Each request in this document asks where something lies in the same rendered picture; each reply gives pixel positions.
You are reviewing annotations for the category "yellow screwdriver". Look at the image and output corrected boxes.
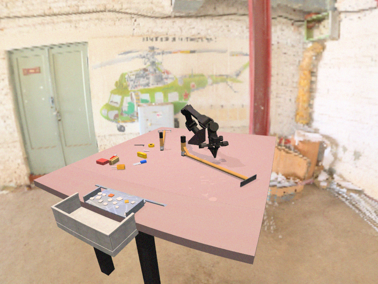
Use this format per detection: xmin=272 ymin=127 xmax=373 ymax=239
xmin=111 ymin=164 xmax=125 ymax=170

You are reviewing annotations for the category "yellow rectangular block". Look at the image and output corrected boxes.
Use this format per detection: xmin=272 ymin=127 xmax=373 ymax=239
xmin=137 ymin=152 xmax=147 ymax=158

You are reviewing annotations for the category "red rectangular block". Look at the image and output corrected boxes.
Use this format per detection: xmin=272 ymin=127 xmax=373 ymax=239
xmin=96 ymin=158 xmax=109 ymax=165

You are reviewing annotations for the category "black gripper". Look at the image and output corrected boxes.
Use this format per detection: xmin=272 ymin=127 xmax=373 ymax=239
xmin=199 ymin=133 xmax=229 ymax=158

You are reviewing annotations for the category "tan scrub brush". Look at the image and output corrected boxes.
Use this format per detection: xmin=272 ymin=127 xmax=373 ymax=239
xmin=109 ymin=156 xmax=119 ymax=165

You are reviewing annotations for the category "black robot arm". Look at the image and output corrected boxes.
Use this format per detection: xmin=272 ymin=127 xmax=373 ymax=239
xmin=181 ymin=105 xmax=223 ymax=143

